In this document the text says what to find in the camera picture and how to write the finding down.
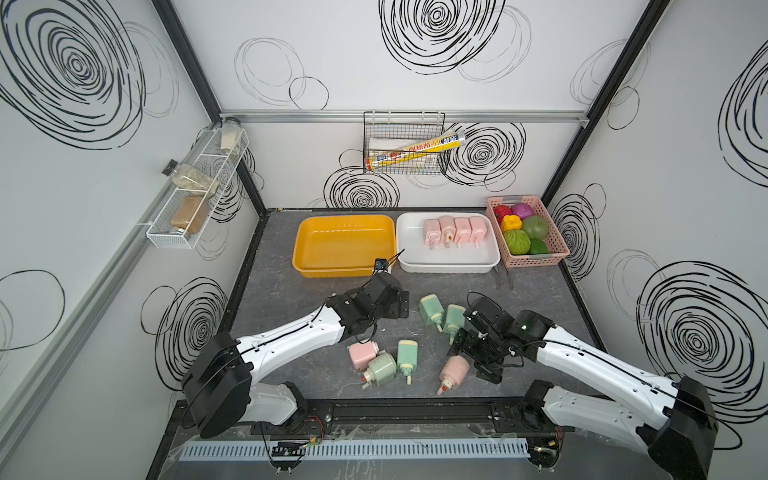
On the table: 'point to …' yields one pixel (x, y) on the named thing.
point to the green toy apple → (535, 226)
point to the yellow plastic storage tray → (342, 246)
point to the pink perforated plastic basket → (549, 252)
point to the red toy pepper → (501, 211)
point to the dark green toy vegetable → (517, 241)
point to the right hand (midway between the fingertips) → (456, 365)
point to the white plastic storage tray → (413, 256)
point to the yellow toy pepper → (511, 222)
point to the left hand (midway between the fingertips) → (394, 297)
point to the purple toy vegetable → (522, 210)
